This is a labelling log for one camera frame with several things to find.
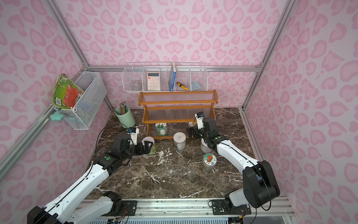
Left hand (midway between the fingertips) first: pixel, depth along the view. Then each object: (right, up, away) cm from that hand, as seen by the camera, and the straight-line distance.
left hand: (145, 140), depth 80 cm
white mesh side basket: (-32, +14, -8) cm, 35 cm away
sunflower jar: (+26, +9, +18) cm, 33 cm away
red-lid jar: (+37, -12, +2) cm, 39 cm away
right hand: (+27, +8, +7) cm, 29 cm away
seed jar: (+19, -1, +10) cm, 22 cm away
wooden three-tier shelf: (+7, +16, +39) cm, 43 cm away
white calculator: (+1, +38, +13) cm, 40 cm away
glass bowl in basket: (-12, +34, +17) cm, 40 cm away
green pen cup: (-19, +14, +18) cm, 30 cm away
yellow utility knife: (+21, +34, +16) cm, 43 cm away
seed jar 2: (+35, -5, +9) cm, 36 cm away
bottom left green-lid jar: (+6, +6, +16) cm, 18 cm away
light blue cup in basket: (+30, +37, +21) cm, 52 cm away
